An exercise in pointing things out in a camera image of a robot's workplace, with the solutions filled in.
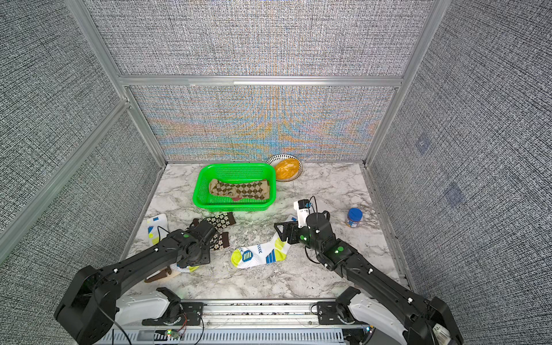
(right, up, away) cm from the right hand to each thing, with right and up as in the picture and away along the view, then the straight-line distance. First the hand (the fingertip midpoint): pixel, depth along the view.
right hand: (281, 220), depth 76 cm
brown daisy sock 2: (-25, -11, +14) cm, 31 cm away
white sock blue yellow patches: (-54, -7, +19) cm, 58 cm away
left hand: (-30, -16, +8) cm, 35 cm away
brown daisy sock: (-27, -4, +21) cm, 34 cm away
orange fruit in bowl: (+4, +21, +32) cm, 38 cm away
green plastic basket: (-26, +18, +41) cm, 52 cm away
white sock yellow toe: (-5, -15, +12) cm, 20 cm away
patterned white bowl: (0, +27, +44) cm, 52 cm away
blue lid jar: (+32, -1, +15) cm, 35 cm away
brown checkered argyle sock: (-12, +10, +29) cm, 33 cm away
